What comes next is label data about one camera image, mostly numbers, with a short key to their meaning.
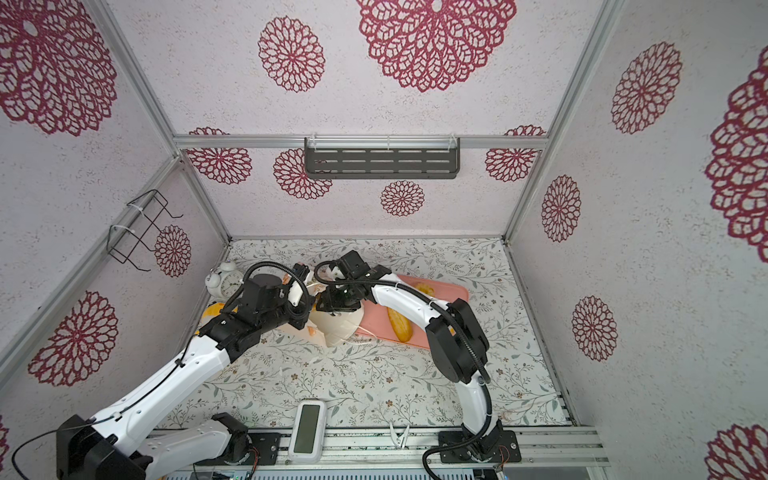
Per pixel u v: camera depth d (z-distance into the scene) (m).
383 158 0.95
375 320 0.95
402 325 0.92
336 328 0.95
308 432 0.73
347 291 0.76
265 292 0.58
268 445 0.74
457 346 0.51
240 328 0.55
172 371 0.46
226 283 0.97
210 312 0.90
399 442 0.73
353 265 0.71
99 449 0.38
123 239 0.73
